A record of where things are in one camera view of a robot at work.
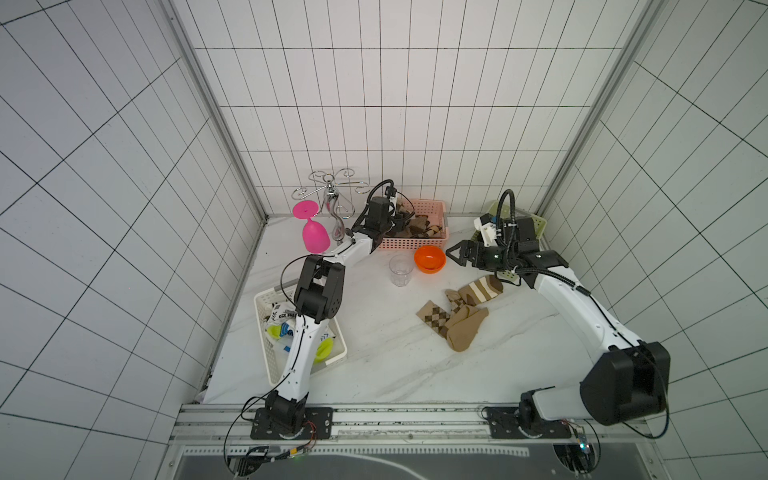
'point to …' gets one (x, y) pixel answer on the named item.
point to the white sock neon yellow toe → (281, 313)
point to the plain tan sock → (463, 327)
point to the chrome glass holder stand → (333, 197)
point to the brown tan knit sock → (420, 228)
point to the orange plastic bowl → (429, 259)
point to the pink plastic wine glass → (314, 235)
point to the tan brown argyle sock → (436, 316)
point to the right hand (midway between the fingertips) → (460, 248)
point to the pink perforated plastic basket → (435, 210)
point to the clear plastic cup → (401, 267)
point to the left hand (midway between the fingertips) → (399, 214)
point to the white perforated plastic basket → (274, 352)
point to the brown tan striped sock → (481, 289)
